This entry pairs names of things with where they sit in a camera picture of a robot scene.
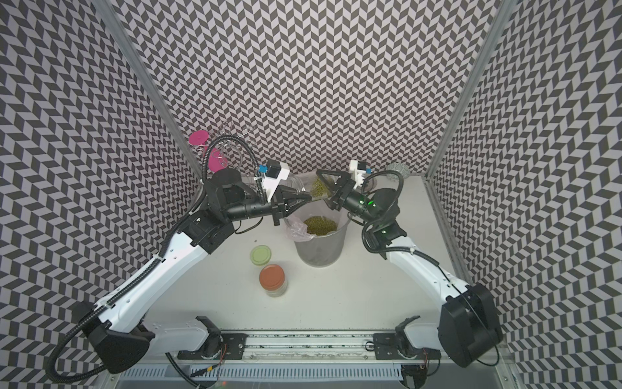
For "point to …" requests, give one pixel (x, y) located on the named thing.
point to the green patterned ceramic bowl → (400, 168)
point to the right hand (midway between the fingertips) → (314, 184)
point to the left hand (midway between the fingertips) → (308, 199)
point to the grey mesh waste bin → (323, 251)
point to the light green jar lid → (260, 254)
